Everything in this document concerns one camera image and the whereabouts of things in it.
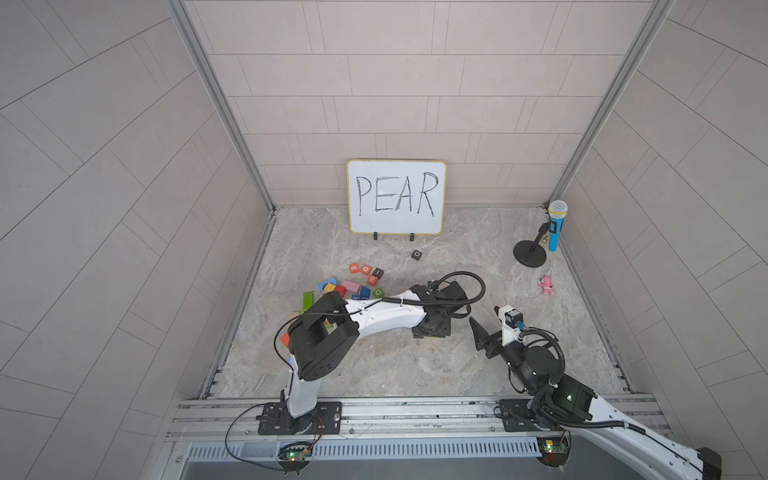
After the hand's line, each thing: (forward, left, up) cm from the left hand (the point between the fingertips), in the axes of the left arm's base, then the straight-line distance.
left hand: (444, 329), depth 85 cm
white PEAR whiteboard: (+41, +14, +13) cm, 46 cm away
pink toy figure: (+15, -34, +2) cm, 37 cm away
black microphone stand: (+26, -32, +2) cm, 42 cm away
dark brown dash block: (+19, +20, +1) cm, 27 cm away
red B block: (+16, +22, 0) cm, 27 cm away
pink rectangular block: (+14, +28, 0) cm, 31 cm away
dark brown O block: (+26, +7, 0) cm, 27 cm away
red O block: (+20, +24, 0) cm, 31 cm away
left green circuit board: (-29, +36, +2) cm, 46 cm away
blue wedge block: (+11, +24, 0) cm, 26 cm away
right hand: (0, -8, +10) cm, 13 cm away
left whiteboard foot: (+34, +21, +1) cm, 40 cm away
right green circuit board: (-28, -23, -1) cm, 36 cm away
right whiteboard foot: (+34, +8, +1) cm, 35 cm away
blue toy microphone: (+25, -31, +24) cm, 47 cm away
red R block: (+21, +28, -1) cm, 35 cm away
